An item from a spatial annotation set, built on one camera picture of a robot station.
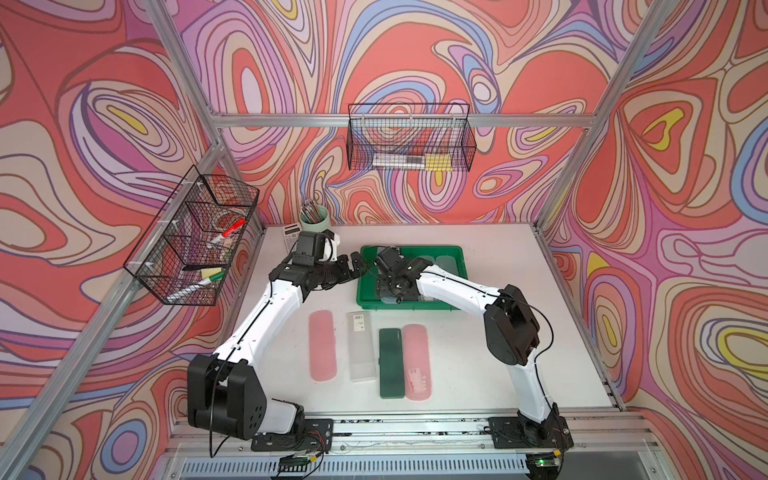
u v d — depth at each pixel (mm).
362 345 904
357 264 734
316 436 719
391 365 845
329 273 692
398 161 819
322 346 889
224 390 406
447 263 1070
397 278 680
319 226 1021
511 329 521
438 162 908
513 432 728
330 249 680
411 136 960
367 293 1007
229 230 765
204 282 706
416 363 844
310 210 1017
